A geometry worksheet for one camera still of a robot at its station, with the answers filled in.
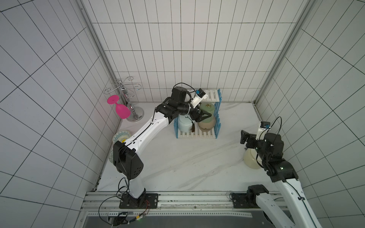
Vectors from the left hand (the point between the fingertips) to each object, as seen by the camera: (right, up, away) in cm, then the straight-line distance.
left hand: (204, 113), depth 73 cm
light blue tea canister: (-10, -7, +20) cm, 24 cm away
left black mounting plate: (-31, -44, -3) cm, 54 cm away
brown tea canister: (+4, -9, +19) cm, 22 cm away
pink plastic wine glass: (-53, +1, +22) cm, 57 cm away
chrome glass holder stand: (-48, 0, +37) cm, 61 cm away
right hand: (+22, -9, +1) cm, 24 cm away
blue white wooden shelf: (+8, +10, +14) cm, 20 cm away
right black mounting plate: (+20, -46, 0) cm, 51 cm away
